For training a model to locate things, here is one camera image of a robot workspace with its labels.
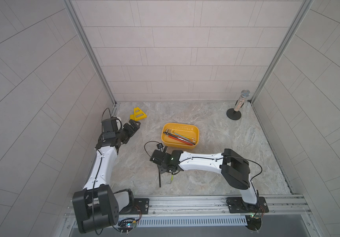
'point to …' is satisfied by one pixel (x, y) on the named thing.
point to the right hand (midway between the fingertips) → (162, 166)
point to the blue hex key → (182, 137)
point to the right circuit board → (254, 222)
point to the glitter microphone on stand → (235, 113)
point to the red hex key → (180, 140)
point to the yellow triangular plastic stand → (138, 114)
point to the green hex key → (172, 177)
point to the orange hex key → (180, 137)
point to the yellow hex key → (184, 136)
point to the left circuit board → (126, 225)
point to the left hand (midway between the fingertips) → (138, 124)
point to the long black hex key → (170, 134)
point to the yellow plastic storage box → (188, 130)
